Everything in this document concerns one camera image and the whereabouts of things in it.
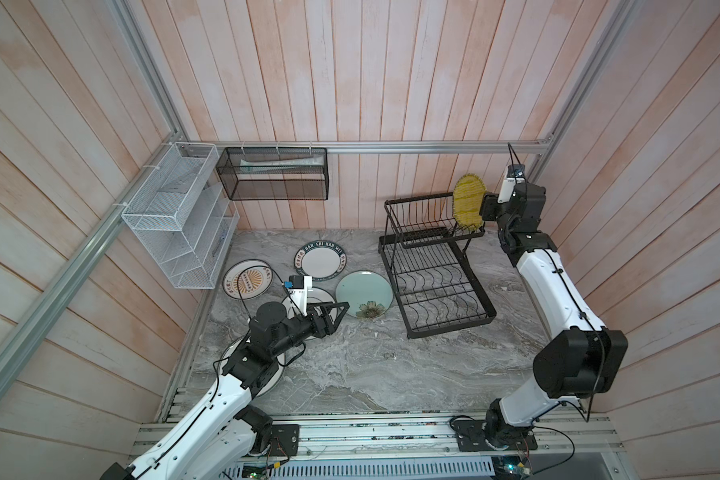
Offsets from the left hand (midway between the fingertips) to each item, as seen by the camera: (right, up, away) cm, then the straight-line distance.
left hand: (342, 312), depth 71 cm
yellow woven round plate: (+39, +31, +22) cm, 55 cm away
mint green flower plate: (+8, +1, +30) cm, 31 cm away
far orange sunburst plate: (-33, +4, +33) cm, 47 cm away
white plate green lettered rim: (-9, +12, +40) cm, 43 cm away
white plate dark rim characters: (-10, +1, +27) cm, 29 cm away
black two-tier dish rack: (+30, +8, +34) cm, 46 cm away
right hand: (+42, +32, +9) cm, 54 cm away
